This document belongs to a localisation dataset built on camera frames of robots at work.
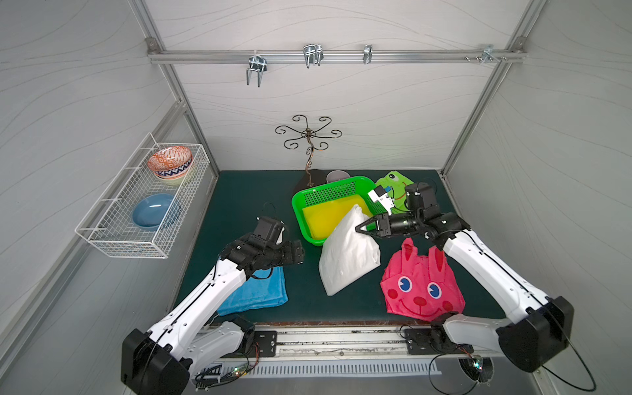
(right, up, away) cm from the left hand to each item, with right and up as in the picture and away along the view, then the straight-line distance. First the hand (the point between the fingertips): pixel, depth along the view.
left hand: (294, 255), depth 77 cm
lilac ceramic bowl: (+15, +28, +34) cm, 47 cm away
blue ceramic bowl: (-39, +15, -11) cm, 43 cm away
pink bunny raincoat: (+43, -12, +6) cm, 45 cm away
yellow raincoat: (+9, +9, +24) cm, 28 cm away
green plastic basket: (+24, +23, +30) cm, 45 cm away
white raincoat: (+16, +3, -10) cm, 19 cm away
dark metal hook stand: (+5, +42, +13) cm, 44 cm away
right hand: (+19, +9, -8) cm, 23 cm away
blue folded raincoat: (-11, -13, +6) cm, 18 cm away
